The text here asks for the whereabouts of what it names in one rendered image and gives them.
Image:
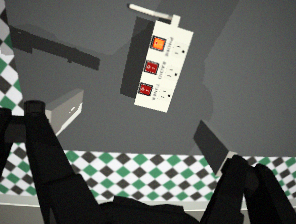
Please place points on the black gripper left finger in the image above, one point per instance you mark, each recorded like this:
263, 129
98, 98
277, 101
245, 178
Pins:
64, 197

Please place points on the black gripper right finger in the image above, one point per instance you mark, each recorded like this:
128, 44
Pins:
267, 204

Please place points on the white power strip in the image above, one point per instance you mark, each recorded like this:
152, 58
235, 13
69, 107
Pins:
165, 56

